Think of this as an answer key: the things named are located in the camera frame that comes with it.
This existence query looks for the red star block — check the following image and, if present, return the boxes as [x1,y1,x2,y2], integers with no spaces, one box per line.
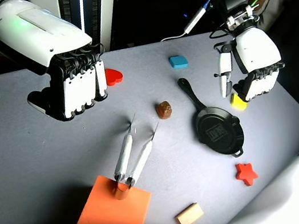
[232,161,261,188]

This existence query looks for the blue block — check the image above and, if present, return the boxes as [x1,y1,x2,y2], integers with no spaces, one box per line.
[167,53,191,71]

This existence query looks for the yellow block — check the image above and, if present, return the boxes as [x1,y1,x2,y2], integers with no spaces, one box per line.
[230,92,250,111]

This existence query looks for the black cast iron pan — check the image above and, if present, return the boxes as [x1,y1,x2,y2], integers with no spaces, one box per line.
[166,77,254,159]

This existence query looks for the grey table cloth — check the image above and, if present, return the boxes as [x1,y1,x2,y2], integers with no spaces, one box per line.
[0,0,299,224]

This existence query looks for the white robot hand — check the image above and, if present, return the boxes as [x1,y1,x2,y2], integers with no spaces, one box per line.
[0,0,123,129]
[205,21,291,109]

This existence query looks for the tan wooden rectangular block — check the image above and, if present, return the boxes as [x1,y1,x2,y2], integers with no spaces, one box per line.
[175,200,206,224]

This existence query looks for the brown toy meat chunk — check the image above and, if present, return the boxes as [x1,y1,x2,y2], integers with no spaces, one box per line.
[154,99,174,121]

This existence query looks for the metal tongs with white-wrapped handles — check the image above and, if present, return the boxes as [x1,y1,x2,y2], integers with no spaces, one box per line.
[110,111,161,205]

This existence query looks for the white adapter cable, blue tip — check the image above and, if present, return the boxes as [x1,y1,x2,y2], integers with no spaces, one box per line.
[161,0,212,49]

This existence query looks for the red heart block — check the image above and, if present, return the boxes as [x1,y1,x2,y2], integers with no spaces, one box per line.
[102,67,125,88]

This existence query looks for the large orange block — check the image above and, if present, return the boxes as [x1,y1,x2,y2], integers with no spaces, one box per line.
[74,172,154,224]

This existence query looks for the white backdrop cloth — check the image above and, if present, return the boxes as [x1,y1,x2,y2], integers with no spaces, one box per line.
[203,127,299,224]

